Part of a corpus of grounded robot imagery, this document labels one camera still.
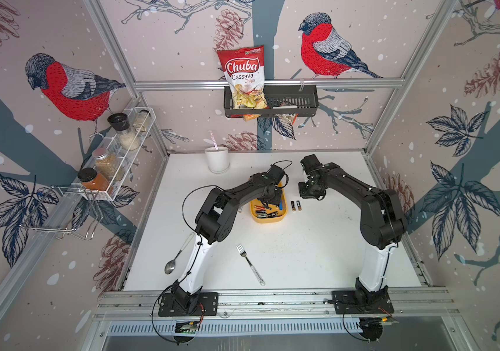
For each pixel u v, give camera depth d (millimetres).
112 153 667
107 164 645
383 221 535
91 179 593
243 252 854
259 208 980
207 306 731
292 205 981
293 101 1070
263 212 952
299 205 980
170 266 830
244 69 815
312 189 814
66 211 575
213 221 570
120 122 717
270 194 878
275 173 830
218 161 1070
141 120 861
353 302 724
